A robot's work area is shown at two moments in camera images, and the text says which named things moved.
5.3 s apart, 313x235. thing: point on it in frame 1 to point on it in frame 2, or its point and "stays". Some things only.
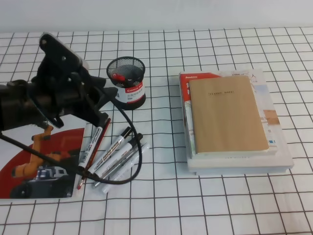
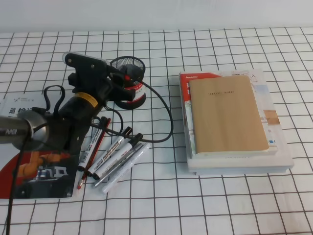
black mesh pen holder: x=126 y=74 stays
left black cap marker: x=89 y=149 stays
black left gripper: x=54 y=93 to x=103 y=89
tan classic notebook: x=225 y=118 stays
